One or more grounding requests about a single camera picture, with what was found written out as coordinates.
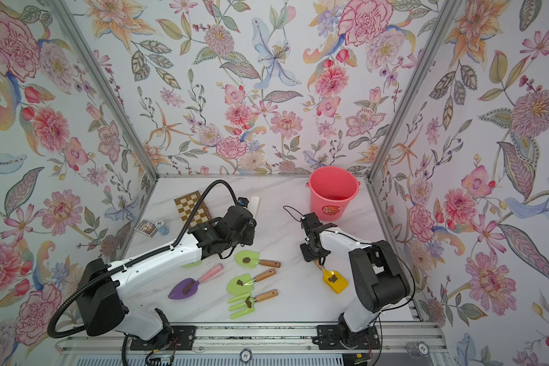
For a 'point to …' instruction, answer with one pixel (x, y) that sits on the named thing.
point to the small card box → (147, 227)
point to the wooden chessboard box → (185, 205)
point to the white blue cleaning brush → (254, 203)
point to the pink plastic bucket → (331, 190)
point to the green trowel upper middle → (251, 258)
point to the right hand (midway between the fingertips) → (312, 250)
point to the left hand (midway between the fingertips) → (256, 229)
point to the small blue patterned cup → (162, 227)
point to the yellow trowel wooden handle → (332, 278)
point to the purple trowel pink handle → (187, 287)
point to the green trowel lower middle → (242, 284)
